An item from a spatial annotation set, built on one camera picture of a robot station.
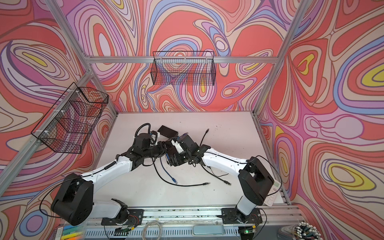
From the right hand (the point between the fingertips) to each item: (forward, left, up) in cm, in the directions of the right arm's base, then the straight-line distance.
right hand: (176, 162), depth 82 cm
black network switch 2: (-2, +1, +12) cm, 12 cm away
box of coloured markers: (-30, +52, -9) cm, 61 cm away
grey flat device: (-32, -15, -6) cm, 36 cm away
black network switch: (+28, +8, -8) cm, 30 cm away
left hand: (+7, +1, +5) cm, 9 cm away
